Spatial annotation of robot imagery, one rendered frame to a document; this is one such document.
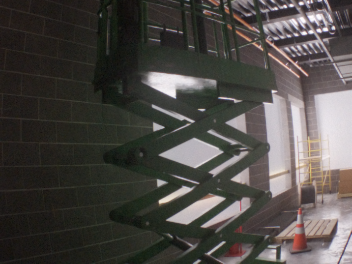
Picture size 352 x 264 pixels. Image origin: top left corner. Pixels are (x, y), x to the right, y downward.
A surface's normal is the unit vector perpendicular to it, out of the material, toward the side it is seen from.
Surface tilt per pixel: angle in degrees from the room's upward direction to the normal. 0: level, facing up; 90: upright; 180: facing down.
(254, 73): 90
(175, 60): 90
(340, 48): 90
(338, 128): 90
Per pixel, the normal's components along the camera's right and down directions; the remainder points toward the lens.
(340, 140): -0.57, -0.04
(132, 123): 0.81, -0.11
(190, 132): 0.62, -0.12
